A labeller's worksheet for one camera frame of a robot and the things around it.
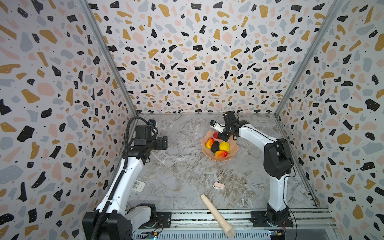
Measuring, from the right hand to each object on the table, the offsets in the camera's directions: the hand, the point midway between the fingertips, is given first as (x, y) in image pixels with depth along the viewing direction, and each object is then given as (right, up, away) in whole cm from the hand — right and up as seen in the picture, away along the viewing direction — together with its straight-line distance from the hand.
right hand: (219, 129), depth 97 cm
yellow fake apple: (+3, -11, -2) cm, 11 cm away
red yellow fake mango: (-6, -9, +2) cm, 11 cm away
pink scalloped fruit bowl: (0, -13, 0) cm, 13 cm away
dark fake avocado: (-3, -12, 0) cm, 12 cm away
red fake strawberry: (-2, -4, +3) cm, 5 cm away
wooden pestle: (+2, -46, -30) cm, 55 cm away
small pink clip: (-2, -31, -14) cm, 34 cm away
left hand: (-35, -3, -19) cm, 40 cm away
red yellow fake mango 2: (+1, -15, -4) cm, 16 cm away
